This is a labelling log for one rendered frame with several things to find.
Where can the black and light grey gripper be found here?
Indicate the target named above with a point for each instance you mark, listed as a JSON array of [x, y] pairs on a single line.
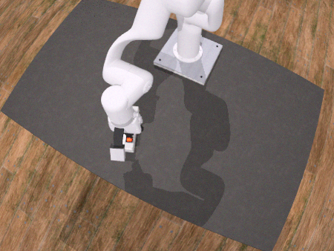
[[134, 128]]

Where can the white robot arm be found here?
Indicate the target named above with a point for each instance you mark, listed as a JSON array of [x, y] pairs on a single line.
[[128, 81]]

